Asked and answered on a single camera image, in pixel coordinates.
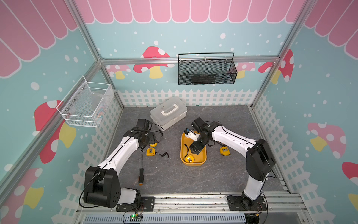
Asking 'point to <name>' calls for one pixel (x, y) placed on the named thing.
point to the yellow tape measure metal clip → (151, 151)
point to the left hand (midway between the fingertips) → (149, 142)
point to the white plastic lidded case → (169, 113)
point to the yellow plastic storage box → (199, 159)
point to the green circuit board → (135, 217)
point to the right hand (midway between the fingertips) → (196, 146)
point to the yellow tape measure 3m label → (154, 145)
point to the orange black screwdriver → (141, 177)
